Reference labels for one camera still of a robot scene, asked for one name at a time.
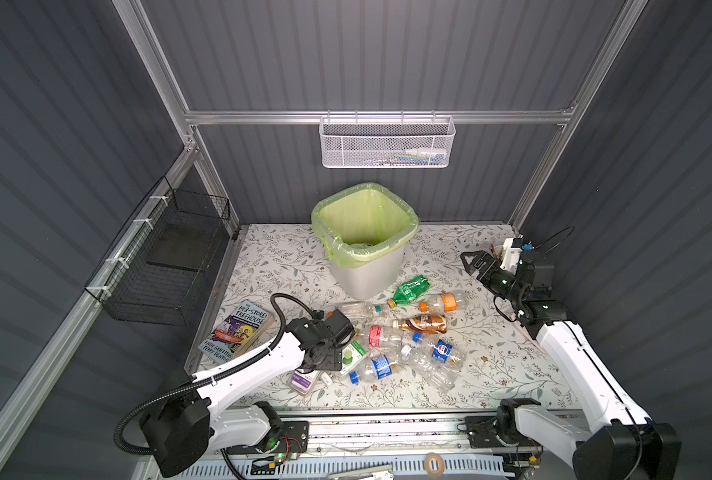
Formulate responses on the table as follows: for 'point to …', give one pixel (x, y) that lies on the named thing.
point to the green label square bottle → (352, 354)
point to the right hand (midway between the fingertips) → (475, 263)
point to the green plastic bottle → (409, 290)
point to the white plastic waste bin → (372, 279)
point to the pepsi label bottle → (442, 350)
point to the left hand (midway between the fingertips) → (321, 360)
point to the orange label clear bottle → (445, 303)
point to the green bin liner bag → (356, 223)
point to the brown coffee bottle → (431, 324)
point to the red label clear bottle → (384, 337)
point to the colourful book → (236, 333)
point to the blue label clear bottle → (379, 367)
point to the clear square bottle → (364, 312)
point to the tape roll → (433, 455)
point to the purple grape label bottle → (303, 381)
